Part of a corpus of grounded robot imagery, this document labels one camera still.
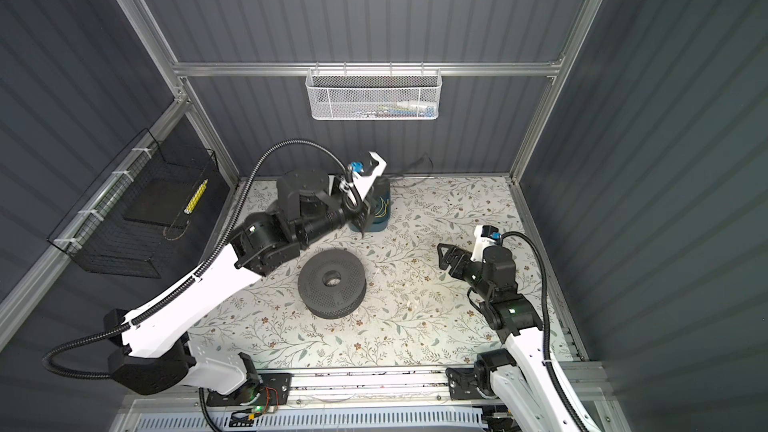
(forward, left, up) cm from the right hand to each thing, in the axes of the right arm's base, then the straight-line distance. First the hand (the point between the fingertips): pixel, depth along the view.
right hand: (454, 252), depth 77 cm
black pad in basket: (+10, +76, +10) cm, 78 cm away
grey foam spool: (-9, +33, -12) cm, 36 cm away
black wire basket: (-4, +80, +16) cm, 82 cm away
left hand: (+2, +17, +25) cm, 30 cm away
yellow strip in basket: (+9, +68, +10) cm, 69 cm away
